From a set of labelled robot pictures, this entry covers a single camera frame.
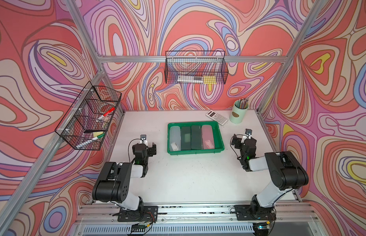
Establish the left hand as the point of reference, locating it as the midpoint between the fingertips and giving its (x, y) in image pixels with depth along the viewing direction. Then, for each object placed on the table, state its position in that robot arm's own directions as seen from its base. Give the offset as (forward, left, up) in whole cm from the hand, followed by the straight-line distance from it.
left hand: (146, 143), depth 94 cm
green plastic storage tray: (+3, -48, -3) cm, 48 cm away
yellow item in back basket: (+29, -40, +29) cm, 57 cm away
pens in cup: (+26, -66, +11) cm, 72 cm away
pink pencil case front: (+2, -40, -1) cm, 40 cm away
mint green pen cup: (+22, -63, +4) cm, 67 cm away
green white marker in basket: (-10, +18, +21) cm, 29 cm away
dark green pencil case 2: (+6, -32, -1) cm, 33 cm away
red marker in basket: (+3, +15, +26) cm, 30 cm away
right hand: (+3, -63, +1) cm, 63 cm away
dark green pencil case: (+6, -26, -2) cm, 27 cm away
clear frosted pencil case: (+6, -18, -3) cm, 19 cm away
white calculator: (+27, -51, -4) cm, 58 cm away
